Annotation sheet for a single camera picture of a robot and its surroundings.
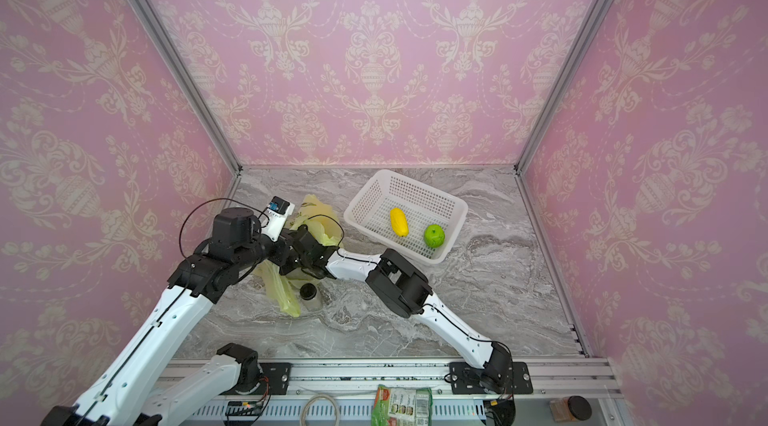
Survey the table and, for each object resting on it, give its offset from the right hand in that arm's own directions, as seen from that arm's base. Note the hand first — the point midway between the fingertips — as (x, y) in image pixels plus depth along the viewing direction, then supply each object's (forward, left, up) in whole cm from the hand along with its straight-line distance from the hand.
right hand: (270, 260), depth 91 cm
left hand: (-3, -14, +19) cm, 24 cm away
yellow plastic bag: (+1, -20, +16) cm, 25 cm away
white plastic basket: (+18, -30, -3) cm, 36 cm away
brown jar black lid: (-40, -74, +4) cm, 84 cm away
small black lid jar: (-14, -16, +5) cm, 22 cm away
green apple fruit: (+5, -51, +2) cm, 52 cm away
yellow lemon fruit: (+12, -41, 0) cm, 42 cm away
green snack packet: (-38, -38, -2) cm, 54 cm away
